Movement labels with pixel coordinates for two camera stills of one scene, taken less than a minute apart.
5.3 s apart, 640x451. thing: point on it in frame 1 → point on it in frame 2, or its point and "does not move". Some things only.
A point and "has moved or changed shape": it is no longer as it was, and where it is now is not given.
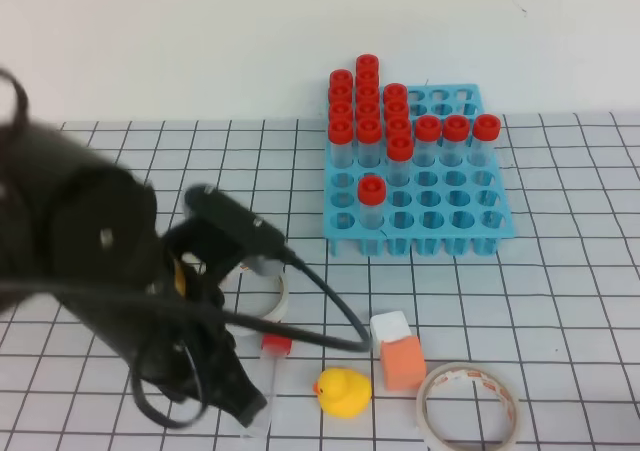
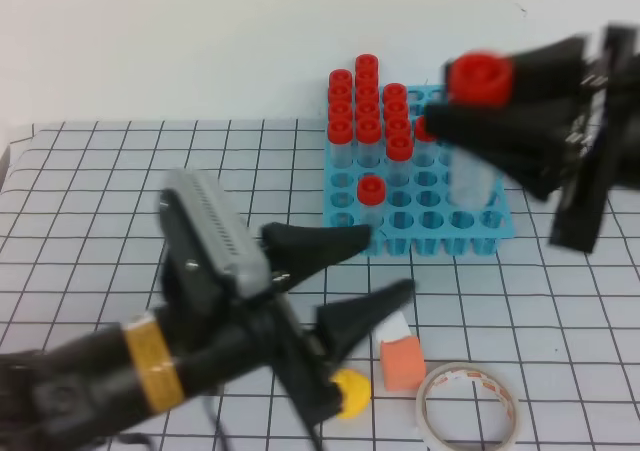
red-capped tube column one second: x=340 y=111 does not move
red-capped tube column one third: x=340 y=93 does not move
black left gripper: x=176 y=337 → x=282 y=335
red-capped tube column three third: x=396 y=110 does not move
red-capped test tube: x=274 y=350 has moved or changed shape
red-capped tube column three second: x=398 y=127 does not move
